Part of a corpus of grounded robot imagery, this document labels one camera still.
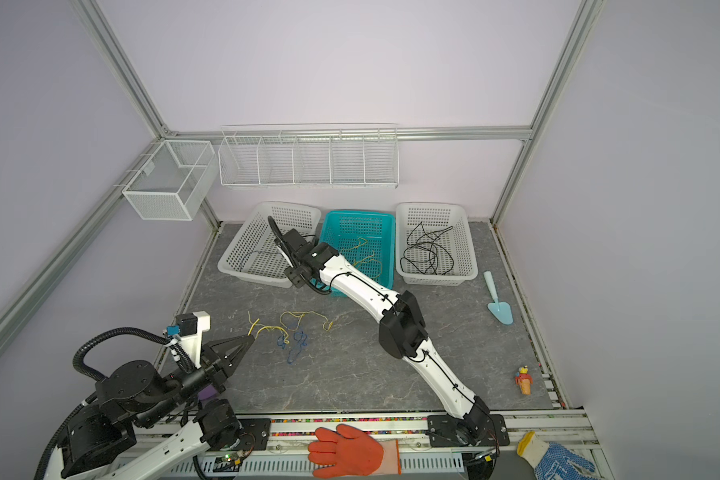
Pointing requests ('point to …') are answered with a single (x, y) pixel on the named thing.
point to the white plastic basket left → (253, 256)
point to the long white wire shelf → (315, 156)
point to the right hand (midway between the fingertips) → (302, 269)
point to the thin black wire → (426, 252)
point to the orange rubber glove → (351, 453)
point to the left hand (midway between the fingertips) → (252, 344)
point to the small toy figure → (524, 380)
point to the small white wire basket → (174, 182)
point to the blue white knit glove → (552, 460)
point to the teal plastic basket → (367, 241)
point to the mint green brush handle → (500, 309)
